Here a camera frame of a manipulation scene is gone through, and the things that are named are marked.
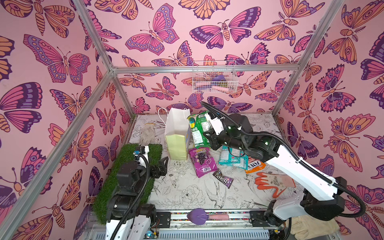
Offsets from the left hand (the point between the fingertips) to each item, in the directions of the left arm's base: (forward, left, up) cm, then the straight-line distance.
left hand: (159, 156), depth 68 cm
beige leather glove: (-24, -67, -24) cm, 76 cm away
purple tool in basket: (+52, -31, +7) cm, 61 cm away
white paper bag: (+29, -5, -9) cm, 31 cm away
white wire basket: (+57, -22, +8) cm, 62 cm away
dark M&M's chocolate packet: (-3, -34, -24) cm, 41 cm away
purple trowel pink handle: (-20, -18, -24) cm, 36 cm away
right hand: (+6, -20, +12) cm, 24 cm away
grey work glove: (+31, +19, -25) cm, 44 cm away
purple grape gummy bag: (+6, -21, -20) cm, 30 cm away
